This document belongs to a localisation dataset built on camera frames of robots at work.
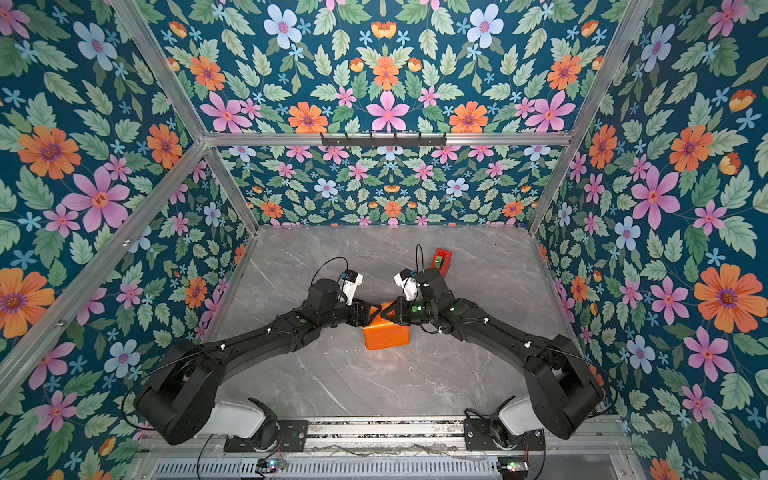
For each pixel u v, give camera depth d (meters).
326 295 0.68
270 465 0.70
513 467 0.70
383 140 0.93
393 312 0.73
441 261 1.01
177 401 0.42
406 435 0.75
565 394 0.42
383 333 0.84
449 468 0.76
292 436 0.74
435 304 0.64
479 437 0.73
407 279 0.77
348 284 0.78
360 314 0.76
